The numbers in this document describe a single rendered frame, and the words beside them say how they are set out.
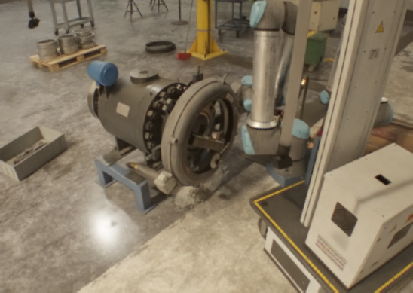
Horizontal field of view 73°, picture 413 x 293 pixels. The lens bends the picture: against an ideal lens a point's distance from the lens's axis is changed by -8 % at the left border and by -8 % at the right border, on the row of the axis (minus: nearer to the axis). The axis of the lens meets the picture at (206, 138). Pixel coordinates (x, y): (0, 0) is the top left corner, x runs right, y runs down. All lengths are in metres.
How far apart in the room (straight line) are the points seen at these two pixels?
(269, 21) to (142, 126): 1.11
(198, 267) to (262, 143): 0.95
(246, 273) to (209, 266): 0.23
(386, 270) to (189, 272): 1.14
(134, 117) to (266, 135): 0.98
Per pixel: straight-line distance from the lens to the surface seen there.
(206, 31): 5.57
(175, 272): 2.05
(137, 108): 2.11
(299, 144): 1.57
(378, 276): 1.86
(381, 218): 1.35
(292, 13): 1.43
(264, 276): 2.05
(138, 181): 2.27
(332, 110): 1.49
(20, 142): 3.46
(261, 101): 1.46
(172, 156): 1.83
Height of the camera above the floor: 1.72
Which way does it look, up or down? 33 degrees down
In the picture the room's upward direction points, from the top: straight up
